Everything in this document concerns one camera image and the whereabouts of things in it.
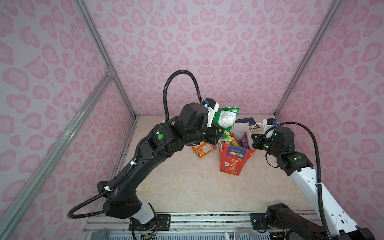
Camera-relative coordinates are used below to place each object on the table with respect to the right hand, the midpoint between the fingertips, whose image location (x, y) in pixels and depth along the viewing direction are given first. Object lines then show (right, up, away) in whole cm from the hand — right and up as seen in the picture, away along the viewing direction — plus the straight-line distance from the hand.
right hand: (252, 134), depth 74 cm
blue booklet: (+15, +9, +43) cm, 46 cm away
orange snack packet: (-23, -10, +24) cm, 35 cm away
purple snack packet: (-1, -5, +9) cm, 11 cm away
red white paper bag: (-9, -10, +1) cm, 13 cm away
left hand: (-17, +3, -18) cm, 25 cm away
